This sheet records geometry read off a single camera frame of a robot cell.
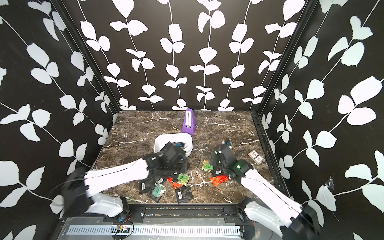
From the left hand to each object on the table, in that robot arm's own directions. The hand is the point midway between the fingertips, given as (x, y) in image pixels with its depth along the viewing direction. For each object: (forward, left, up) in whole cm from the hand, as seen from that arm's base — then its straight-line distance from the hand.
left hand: (192, 164), depth 76 cm
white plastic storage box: (+23, +20, -10) cm, 32 cm away
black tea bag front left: (-5, +27, -14) cm, 31 cm away
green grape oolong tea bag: (-8, +19, -14) cm, 25 cm away
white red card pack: (+9, -41, -12) cm, 43 cm away
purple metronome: (+32, +1, -5) cm, 33 cm away
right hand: (+5, -10, 0) cm, 12 cm away
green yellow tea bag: (+5, -9, -14) cm, 17 cm away
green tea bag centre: (-3, +6, -14) cm, 15 cm away
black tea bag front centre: (-11, +5, -14) cm, 18 cm away
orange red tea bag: (-4, -14, -14) cm, 20 cm away
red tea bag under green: (-6, +10, -12) cm, 17 cm away
